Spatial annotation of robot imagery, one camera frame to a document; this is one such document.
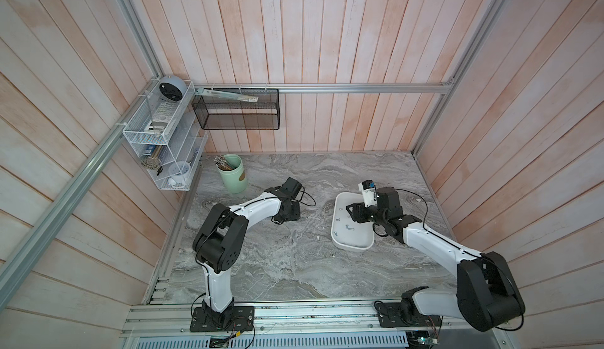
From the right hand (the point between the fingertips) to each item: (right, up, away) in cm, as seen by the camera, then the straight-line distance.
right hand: (352, 204), depth 90 cm
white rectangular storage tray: (-2, -12, +3) cm, 12 cm away
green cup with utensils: (-48, +11, +8) cm, 50 cm away
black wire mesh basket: (-56, +40, +17) cm, 71 cm away
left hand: (-23, -6, +5) cm, 25 cm away
